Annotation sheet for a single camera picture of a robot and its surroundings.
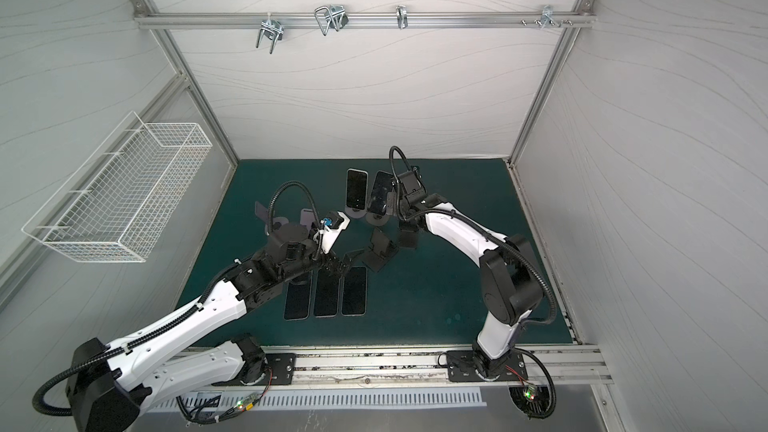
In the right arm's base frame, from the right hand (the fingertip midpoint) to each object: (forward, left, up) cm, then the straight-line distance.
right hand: (412, 193), depth 91 cm
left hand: (-19, +15, +7) cm, 25 cm away
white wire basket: (-24, +68, +18) cm, 75 cm away
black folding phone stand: (-16, +9, -9) cm, 20 cm away
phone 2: (+4, +18, -3) cm, 19 cm away
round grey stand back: (0, +12, -16) cm, 20 cm away
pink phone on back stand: (+4, +10, -5) cm, 12 cm away
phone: (-25, +17, -17) cm, 35 cm away
